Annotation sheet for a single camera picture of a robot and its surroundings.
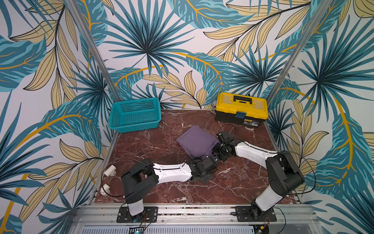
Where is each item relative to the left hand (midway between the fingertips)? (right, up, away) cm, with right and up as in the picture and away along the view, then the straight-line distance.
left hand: (201, 167), depth 86 cm
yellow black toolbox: (+25, +36, +15) cm, 46 cm away
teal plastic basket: (-50, +32, +29) cm, 66 cm away
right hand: (+7, +7, +6) cm, 12 cm away
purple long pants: (-2, +13, +12) cm, 18 cm away
